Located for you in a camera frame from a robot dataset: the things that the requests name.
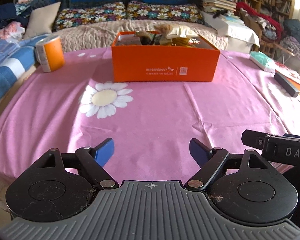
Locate floral cushion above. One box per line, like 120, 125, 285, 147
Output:
127, 1, 204, 24
54, 2, 127, 31

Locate white paper covered box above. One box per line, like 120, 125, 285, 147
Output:
201, 11, 260, 46

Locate pink plastic bag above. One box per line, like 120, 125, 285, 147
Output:
0, 21, 25, 41

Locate orange cardboard box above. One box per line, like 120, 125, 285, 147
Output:
111, 31, 220, 82

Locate black red book box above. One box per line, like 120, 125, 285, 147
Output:
274, 70, 300, 98

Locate teal tissue pack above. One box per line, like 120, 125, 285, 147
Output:
250, 51, 276, 73

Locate right floral cushion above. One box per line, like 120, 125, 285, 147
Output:
127, 1, 204, 24

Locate orange white cylinder canister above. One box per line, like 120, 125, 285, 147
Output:
35, 35, 65, 73

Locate beige pillow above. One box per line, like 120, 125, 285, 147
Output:
23, 2, 61, 40

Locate pink floral tablecloth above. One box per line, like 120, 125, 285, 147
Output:
0, 48, 300, 209

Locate beige cracker bag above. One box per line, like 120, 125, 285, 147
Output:
154, 24, 198, 40

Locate blue striped blanket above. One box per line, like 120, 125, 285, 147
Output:
0, 34, 48, 100

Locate yellow chip bag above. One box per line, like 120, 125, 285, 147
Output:
159, 37, 200, 47

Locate stack of books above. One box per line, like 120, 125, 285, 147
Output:
202, 0, 236, 14

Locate left floral cushion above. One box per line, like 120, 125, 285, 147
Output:
54, 2, 127, 31

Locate sofa with beige quilt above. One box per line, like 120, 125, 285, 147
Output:
15, 0, 229, 52

